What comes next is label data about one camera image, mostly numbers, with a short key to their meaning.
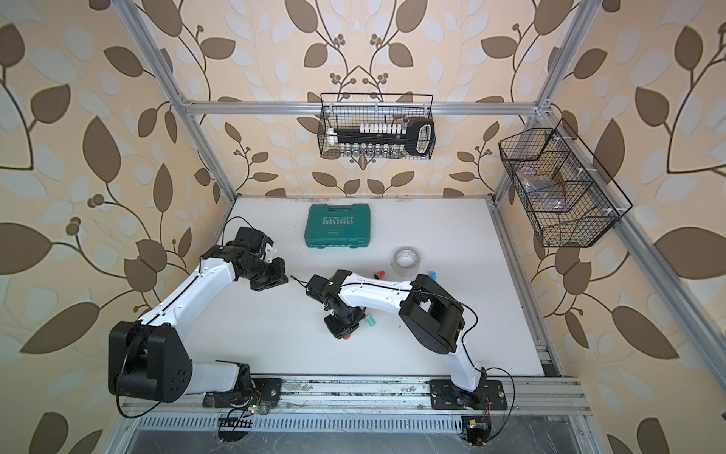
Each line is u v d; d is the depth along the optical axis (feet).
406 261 3.28
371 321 2.84
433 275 3.08
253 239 2.27
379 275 3.15
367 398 2.43
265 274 2.37
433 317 1.60
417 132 2.71
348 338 2.77
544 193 2.29
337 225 3.46
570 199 2.40
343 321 2.40
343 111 2.99
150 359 1.36
